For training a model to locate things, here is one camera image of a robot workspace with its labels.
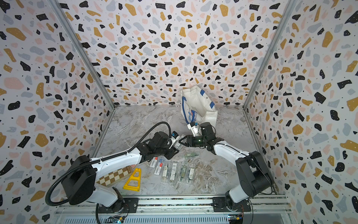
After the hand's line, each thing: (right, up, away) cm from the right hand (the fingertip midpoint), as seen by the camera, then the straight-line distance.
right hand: (182, 142), depth 83 cm
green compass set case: (+1, -19, 0) cm, 19 cm away
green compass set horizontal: (+6, -10, +9) cm, 15 cm away
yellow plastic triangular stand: (-32, -25, -4) cm, 41 cm away
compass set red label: (-18, -13, +4) cm, 23 cm away
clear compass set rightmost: (+6, -19, 0) cm, 20 cm away
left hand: (-2, -4, 0) cm, 4 cm away
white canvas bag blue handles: (+11, +24, +33) cm, 42 cm away
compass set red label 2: (-15, -17, +2) cm, 22 cm away
